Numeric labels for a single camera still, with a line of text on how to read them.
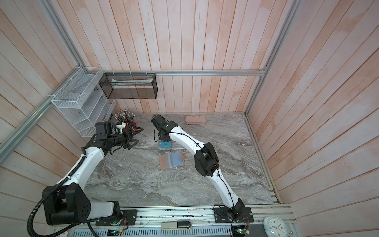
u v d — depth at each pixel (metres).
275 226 0.69
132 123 1.01
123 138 0.72
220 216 0.73
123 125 0.78
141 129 0.78
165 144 1.00
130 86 1.07
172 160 0.94
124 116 0.95
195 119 1.14
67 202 0.40
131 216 0.73
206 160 0.58
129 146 0.78
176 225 0.68
